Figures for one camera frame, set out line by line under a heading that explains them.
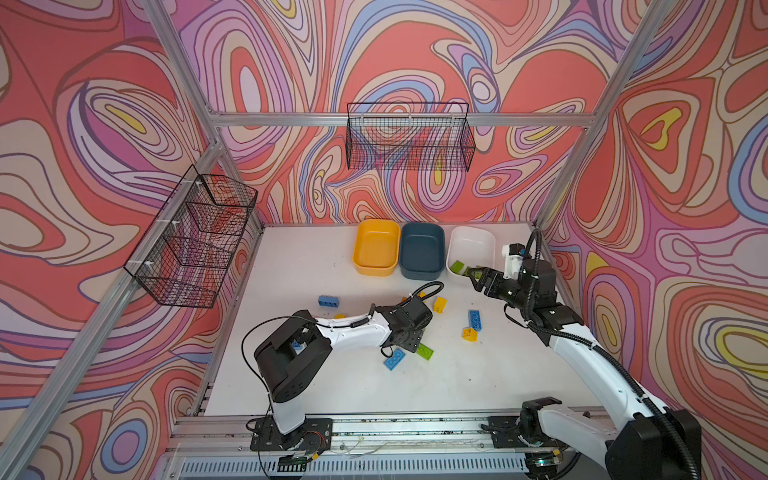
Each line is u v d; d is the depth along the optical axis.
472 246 1.10
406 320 0.68
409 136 0.96
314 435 0.73
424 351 0.87
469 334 0.88
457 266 1.05
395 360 0.86
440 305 0.96
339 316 0.55
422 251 1.08
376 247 1.10
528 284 0.60
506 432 0.74
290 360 0.46
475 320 0.93
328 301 0.96
